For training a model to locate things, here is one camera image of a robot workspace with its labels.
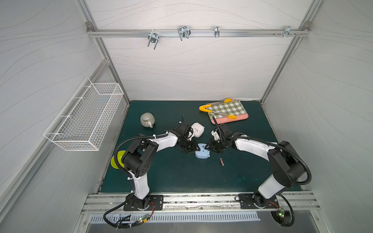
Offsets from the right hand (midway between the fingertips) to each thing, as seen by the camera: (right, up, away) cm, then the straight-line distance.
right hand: (205, 147), depth 89 cm
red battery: (+10, -8, -1) cm, 13 cm away
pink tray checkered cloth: (+15, +24, +26) cm, 38 cm away
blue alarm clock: (-1, -4, -1) cm, 4 cm away
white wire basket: (-61, +16, -20) cm, 66 cm away
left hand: (-4, -2, 0) cm, 5 cm away
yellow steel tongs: (0, +26, +24) cm, 35 cm away
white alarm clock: (-4, +10, +10) cm, 15 cm away
